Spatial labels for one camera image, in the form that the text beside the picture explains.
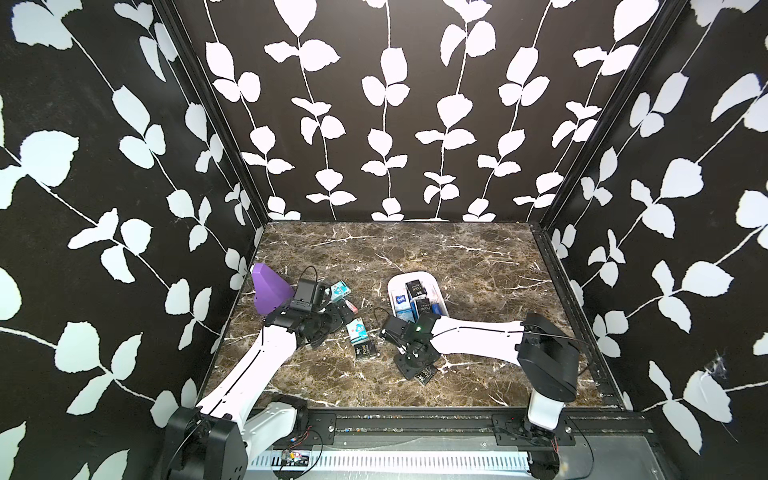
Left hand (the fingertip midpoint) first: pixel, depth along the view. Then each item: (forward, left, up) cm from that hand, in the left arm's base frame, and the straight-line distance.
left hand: (346, 317), depth 83 cm
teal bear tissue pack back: (+14, +4, -8) cm, 16 cm away
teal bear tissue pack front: (-1, -3, -8) cm, 8 cm away
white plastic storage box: (+14, -15, -7) cm, 22 cm away
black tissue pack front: (-15, -22, -8) cm, 27 cm away
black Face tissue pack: (+12, -21, -5) cm, 25 cm away
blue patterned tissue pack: (+4, -27, -5) cm, 28 cm away
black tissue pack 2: (-6, -5, -9) cm, 12 cm away
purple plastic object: (+9, +22, +2) cm, 24 cm away
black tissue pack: (+5, -23, -5) cm, 24 cm away
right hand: (-12, -16, -8) cm, 22 cm away
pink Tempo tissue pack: (+8, 0, -9) cm, 12 cm away
